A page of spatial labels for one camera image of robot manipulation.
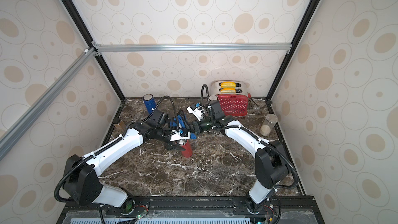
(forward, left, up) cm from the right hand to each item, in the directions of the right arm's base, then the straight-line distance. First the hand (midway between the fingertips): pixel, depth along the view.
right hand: (183, 133), depth 77 cm
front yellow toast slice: (+33, -24, -1) cm, 40 cm away
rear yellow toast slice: (+38, -24, 0) cm, 45 cm away
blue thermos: (+21, +24, -1) cm, 32 cm away
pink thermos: (+26, -15, -1) cm, 30 cm away
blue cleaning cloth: (+3, 0, +7) cm, 7 cm away
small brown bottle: (+11, +43, -11) cm, 46 cm away
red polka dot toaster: (+30, -26, -3) cm, 40 cm away
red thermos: (-3, -1, -15) cm, 15 cm away
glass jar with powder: (+15, -47, -8) cm, 50 cm away
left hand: (-2, -2, -3) cm, 4 cm away
